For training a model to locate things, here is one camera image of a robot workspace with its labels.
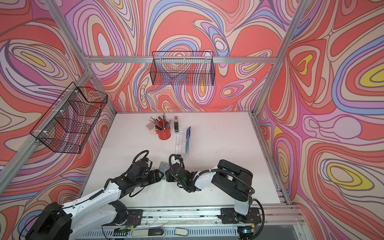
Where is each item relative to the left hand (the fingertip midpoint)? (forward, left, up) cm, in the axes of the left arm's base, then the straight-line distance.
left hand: (163, 175), depth 85 cm
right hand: (+1, -2, -3) cm, 4 cm away
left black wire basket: (+19, +49, +24) cm, 58 cm away
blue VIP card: (+25, -14, +7) cm, 30 cm away
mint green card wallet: (+6, +1, -2) cm, 6 cm away
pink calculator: (+36, +14, -1) cm, 39 cm away
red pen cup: (+27, +2, +8) cm, 28 cm away
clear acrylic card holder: (+18, -9, +1) cm, 20 cm away
